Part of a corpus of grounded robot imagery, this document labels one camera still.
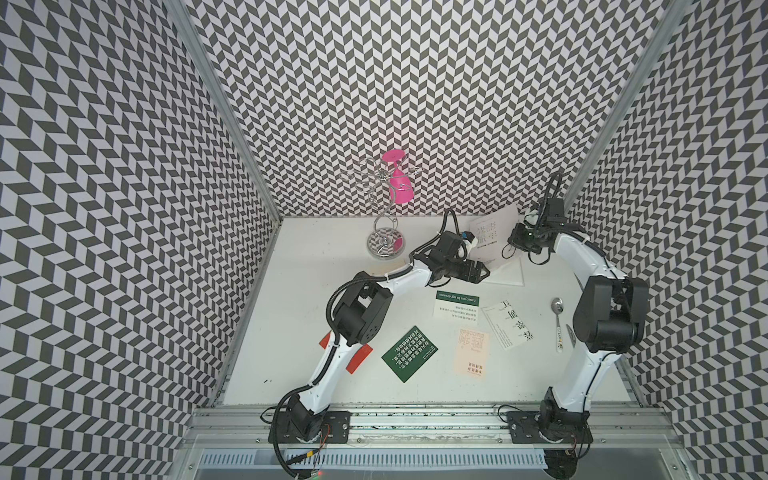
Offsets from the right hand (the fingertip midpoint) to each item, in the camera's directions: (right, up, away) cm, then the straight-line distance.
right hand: (510, 241), depth 95 cm
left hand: (-10, -10, -2) cm, 14 cm away
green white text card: (-17, -21, -1) cm, 27 cm away
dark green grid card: (-33, -32, -10) cm, 47 cm away
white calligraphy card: (-3, -26, -4) cm, 26 cm away
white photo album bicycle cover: (-2, +4, +6) cm, 8 cm away
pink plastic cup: (-35, +19, +7) cm, 41 cm away
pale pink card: (-15, -33, -10) cm, 37 cm away
